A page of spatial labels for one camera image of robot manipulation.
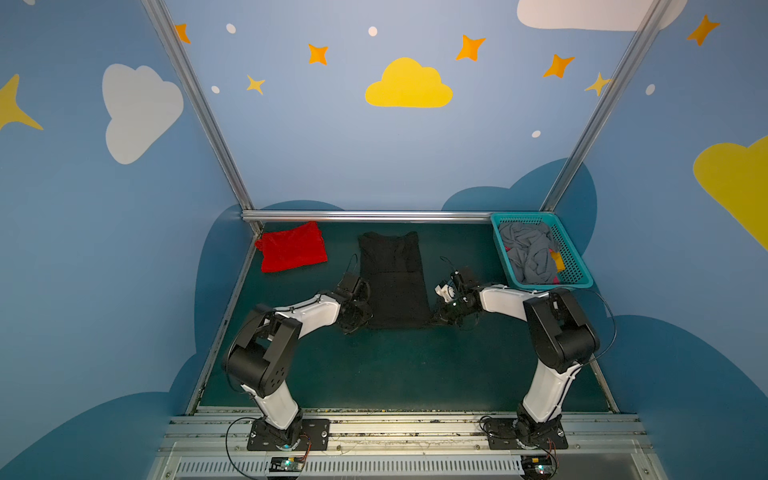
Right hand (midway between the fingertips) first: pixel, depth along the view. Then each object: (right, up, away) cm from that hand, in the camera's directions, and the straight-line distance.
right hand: (430, 318), depth 95 cm
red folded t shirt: (-51, +23, +19) cm, 59 cm away
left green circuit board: (-38, -31, -23) cm, 54 cm away
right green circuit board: (+23, -31, -23) cm, 45 cm away
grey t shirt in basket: (+38, +24, +12) cm, 46 cm away
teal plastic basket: (+50, +14, +5) cm, 52 cm away
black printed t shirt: (-12, +11, +15) cm, 22 cm away
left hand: (-17, -1, -2) cm, 17 cm away
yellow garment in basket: (+48, +20, +11) cm, 53 cm away
